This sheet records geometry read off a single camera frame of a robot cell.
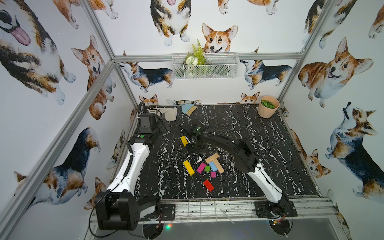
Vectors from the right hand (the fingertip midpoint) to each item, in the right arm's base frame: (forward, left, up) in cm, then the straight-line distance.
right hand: (191, 152), depth 92 cm
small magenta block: (-13, -13, -3) cm, 19 cm away
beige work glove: (+35, +18, -3) cm, 39 cm away
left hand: (+8, +14, +20) cm, 26 cm away
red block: (-19, -10, -3) cm, 22 cm away
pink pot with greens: (+31, -54, +7) cm, 62 cm away
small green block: (-10, -10, -2) cm, 14 cm away
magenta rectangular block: (-10, -6, -2) cm, 12 cm away
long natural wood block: (-3, -13, -3) cm, 14 cm away
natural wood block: (-8, -17, -2) cm, 19 cm away
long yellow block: (-9, +1, -2) cm, 9 cm away
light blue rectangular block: (-8, -13, -2) cm, 16 cm away
